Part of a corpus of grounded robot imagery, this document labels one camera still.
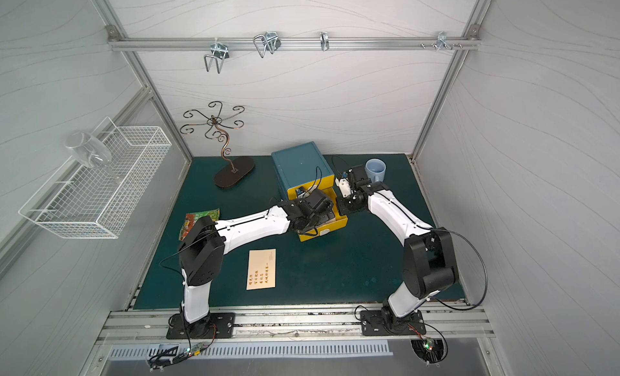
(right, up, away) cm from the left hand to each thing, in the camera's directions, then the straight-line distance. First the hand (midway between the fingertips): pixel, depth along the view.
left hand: (327, 217), depth 87 cm
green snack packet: (-54, -2, +8) cm, 55 cm away
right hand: (+6, +4, +2) cm, 8 cm away
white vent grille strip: (-62, -37, -17) cm, 74 cm away
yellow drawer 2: (+4, -1, -5) cm, 6 cm away
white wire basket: (-65, +8, -20) cm, 69 cm away
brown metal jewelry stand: (-41, +19, +28) cm, 53 cm away
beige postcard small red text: (-23, -18, -3) cm, 30 cm away
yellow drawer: (-2, +12, +6) cm, 14 cm away
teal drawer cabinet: (-10, +19, +2) cm, 22 cm away
